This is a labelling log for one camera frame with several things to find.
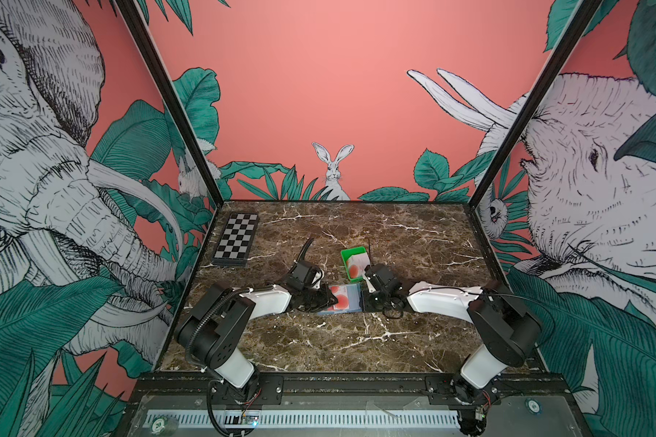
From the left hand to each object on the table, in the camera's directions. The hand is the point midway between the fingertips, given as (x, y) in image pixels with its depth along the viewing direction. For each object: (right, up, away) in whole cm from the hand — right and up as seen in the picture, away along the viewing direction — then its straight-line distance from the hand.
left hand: (340, 297), depth 89 cm
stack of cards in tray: (+6, +10, +7) cm, 13 cm away
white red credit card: (+1, +1, +3) cm, 3 cm away
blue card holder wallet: (+5, -2, -1) cm, 6 cm away
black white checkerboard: (-40, +17, +13) cm, 46 cm away
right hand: (+6, -1, +1) cm, 6 cm away
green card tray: (+3, +14, +12) cm, 19 cm away
